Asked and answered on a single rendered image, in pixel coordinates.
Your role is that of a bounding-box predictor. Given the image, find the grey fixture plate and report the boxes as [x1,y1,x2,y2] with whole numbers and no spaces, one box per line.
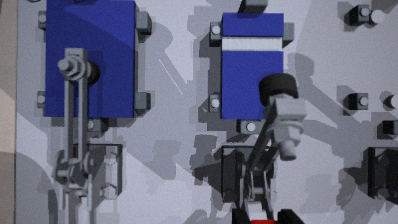
[15,0,398,224]

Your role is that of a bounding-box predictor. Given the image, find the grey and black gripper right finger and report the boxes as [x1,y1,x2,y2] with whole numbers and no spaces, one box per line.
[277,209,305,224]

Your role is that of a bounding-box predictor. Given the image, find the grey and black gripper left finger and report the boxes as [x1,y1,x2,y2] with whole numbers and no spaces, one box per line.
[232,208,251,224]

